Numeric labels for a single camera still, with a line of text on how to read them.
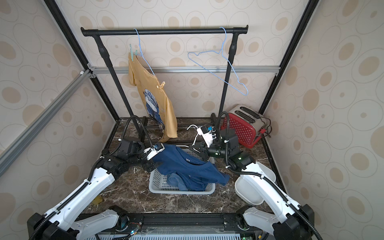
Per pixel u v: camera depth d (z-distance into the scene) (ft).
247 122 3.12
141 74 2.36
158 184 2.77
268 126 3.18
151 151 2.06
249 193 2.68
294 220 1.25
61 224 1.26
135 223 2.37
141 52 2.77
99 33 1.88
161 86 2.16
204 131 1.97
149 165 2.20
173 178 2.55
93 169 1.63
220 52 2.19
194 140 2.13
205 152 1.95
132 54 2.44
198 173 2.29
